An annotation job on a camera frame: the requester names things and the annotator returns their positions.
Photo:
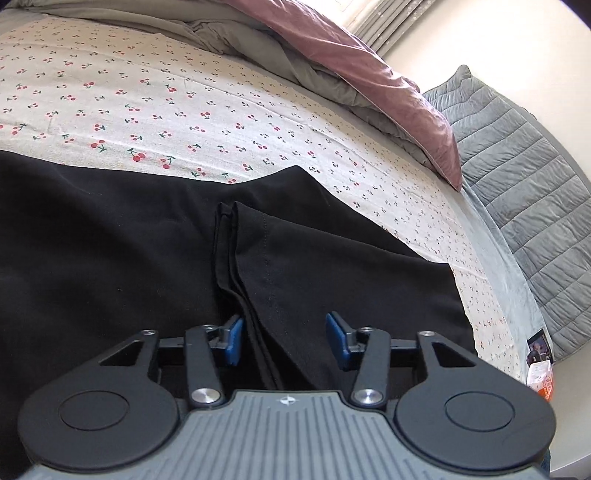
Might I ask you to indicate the orange and white carton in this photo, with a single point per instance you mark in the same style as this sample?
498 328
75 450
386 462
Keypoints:
541 374

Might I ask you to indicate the dark photo card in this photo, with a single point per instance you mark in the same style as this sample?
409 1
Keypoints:
538 346

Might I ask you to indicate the cherry print bed sheet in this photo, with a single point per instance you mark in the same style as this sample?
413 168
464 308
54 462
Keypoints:
184 106

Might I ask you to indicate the black pants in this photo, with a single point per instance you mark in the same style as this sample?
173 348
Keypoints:
138 258

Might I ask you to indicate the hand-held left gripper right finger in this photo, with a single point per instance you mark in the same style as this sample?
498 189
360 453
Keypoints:
337 339

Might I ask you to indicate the grey patterned curtain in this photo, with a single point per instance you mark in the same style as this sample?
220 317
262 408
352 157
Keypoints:
383 23

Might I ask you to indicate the grey quilted cover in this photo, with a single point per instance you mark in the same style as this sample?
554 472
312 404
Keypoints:
521 184

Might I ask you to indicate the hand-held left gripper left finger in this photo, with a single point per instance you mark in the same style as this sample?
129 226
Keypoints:
234 341

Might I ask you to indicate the light grey bed cover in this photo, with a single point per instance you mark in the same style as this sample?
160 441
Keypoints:
503 277

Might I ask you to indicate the pink and grey duvet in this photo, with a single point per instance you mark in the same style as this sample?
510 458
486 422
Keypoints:
351 60

